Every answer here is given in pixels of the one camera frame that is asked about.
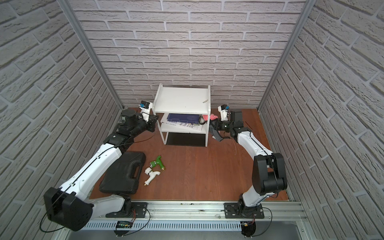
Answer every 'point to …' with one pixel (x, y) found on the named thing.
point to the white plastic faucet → (148, 170)
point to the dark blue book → (192, 118)
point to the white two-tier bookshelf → (170, 100)
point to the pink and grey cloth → (212, 130)
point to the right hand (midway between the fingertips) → (212, 121)
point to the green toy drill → (153, 164)
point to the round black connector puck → (248, 228)
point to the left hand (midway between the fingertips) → (152, 112)
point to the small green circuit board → (121, 224)
